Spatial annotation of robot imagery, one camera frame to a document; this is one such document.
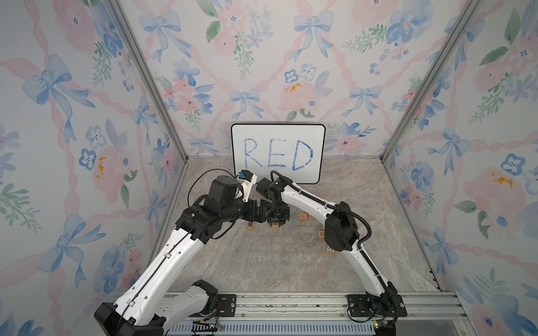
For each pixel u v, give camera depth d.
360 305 0.73
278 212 0.76
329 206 0.60
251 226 0.91
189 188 0.52
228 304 0.75
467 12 0.69
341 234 0.61
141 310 0.38
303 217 0.66
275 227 0.90
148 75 0.86
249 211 0.60
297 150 0.95
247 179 0.60
